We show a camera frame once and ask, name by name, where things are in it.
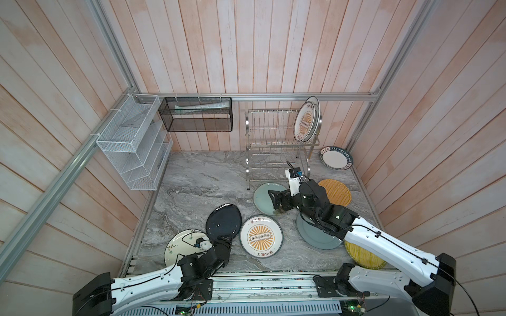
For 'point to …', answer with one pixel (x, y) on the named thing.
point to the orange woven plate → (338, 193)
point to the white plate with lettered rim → (336, 157)
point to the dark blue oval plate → (224, 221)
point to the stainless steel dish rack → (272, 151)
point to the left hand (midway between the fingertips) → (234, 242)
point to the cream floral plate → (186, 243)
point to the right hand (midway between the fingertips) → (277, 188)
